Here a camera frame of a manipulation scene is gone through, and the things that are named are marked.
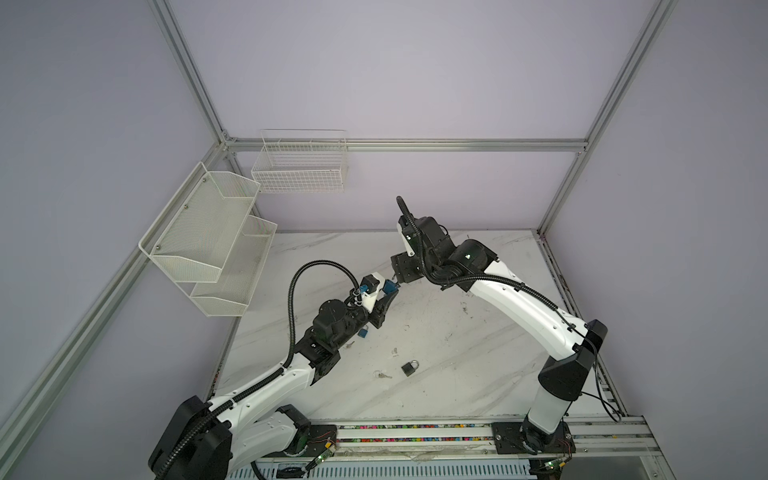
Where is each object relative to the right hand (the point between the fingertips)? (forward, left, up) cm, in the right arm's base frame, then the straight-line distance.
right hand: (400, 259), depth 74 cm
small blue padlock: (-6, +12, -29) cm, 32 cm away
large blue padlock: (-6, +2, -4) cm, 7 cm away
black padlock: (-17, -2, -29) cm, 34 cm away
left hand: (-5, +3, -5) cm, 7 cm away
